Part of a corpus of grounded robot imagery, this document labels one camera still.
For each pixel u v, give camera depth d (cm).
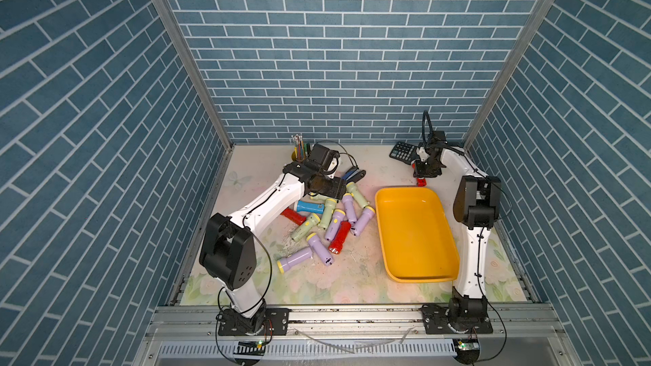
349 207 96
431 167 90
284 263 82
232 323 68
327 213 94
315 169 65
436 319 74
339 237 89
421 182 102
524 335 75
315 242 87
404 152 116
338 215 94
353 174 108
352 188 102
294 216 94
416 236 90
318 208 96
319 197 75
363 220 92
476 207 63
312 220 91
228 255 45
